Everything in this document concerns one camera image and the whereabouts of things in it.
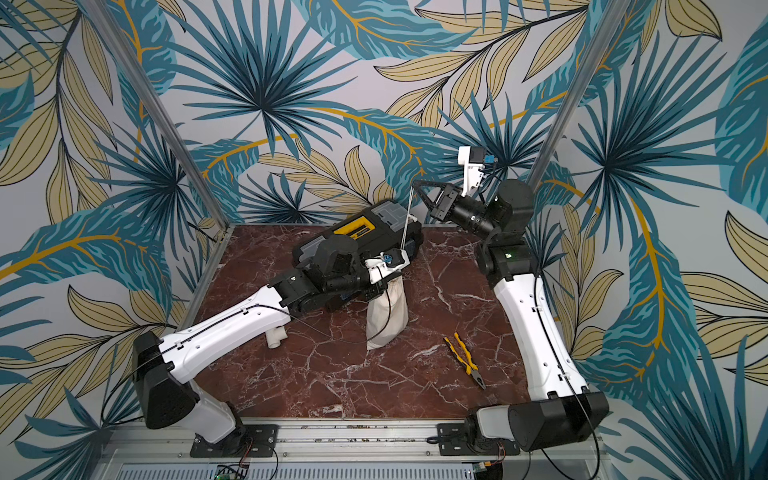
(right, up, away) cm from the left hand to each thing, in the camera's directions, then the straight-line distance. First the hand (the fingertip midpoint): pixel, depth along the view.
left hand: (395, 277), depth 71 cm
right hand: (-2, +17, -14) cm, 22 cm away
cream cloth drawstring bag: (-2, -11, +5) cm, 12 cm away
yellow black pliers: (+21, -27, +14) cm, 37 cm away
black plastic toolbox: (-3, +14, +25) cm, 29 cm away
